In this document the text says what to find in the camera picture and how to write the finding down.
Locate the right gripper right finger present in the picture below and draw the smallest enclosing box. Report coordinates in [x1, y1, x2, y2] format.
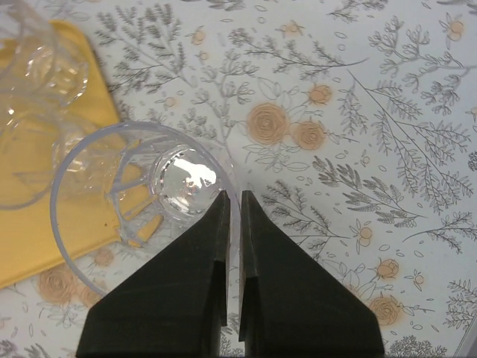
[239, 190, 384, 357]

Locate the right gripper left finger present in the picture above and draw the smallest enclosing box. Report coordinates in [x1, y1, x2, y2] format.
[76, 191, 230, 357]

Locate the clear glass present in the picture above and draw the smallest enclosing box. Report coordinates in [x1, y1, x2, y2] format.
[50, 122, 240, 296]

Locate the clear glass mid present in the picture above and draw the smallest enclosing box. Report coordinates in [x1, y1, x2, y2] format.
[1, 1, 89, 210]

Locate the yellow plastic tray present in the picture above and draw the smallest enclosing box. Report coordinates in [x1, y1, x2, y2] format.
[0, 18, 163, 290]

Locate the floral patterned table mat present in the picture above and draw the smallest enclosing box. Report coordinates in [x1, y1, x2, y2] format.
[1, 1, 476, 357]

